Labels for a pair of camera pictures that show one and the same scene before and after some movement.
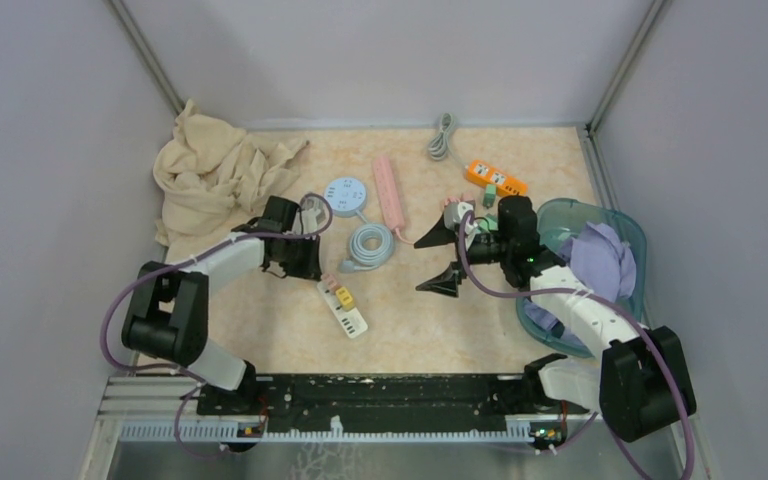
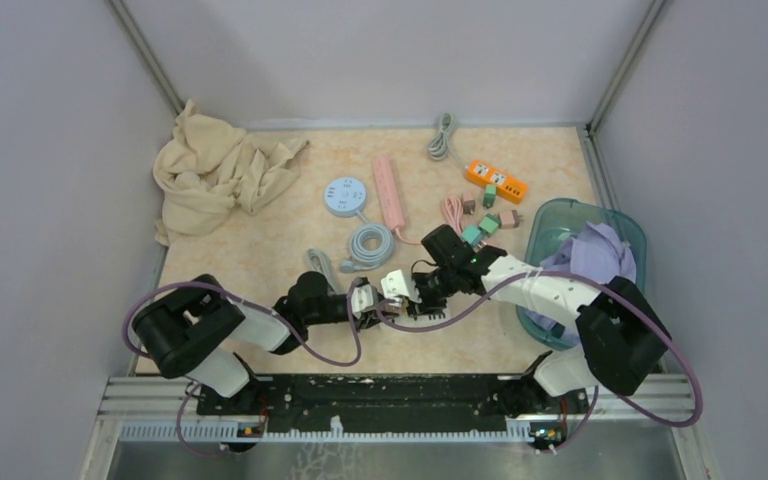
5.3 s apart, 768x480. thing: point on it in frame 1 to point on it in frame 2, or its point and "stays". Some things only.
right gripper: (446, 283) to (420, 304)
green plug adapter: (491, 223) stays
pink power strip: (388, 192) stays
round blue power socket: (348, 196) stays
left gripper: (310, 268) to (370, 318)
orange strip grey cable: (439, 146) stays
